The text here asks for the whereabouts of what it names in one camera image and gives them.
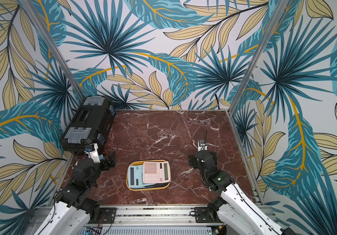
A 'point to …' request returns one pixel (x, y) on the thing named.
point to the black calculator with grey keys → (158, 185)
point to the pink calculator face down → (156, 172)
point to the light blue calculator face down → (135, 176)
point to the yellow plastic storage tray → (136, 162)
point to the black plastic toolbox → (89, 125)
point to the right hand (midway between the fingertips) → (200, 152)
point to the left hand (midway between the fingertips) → (107, 155)
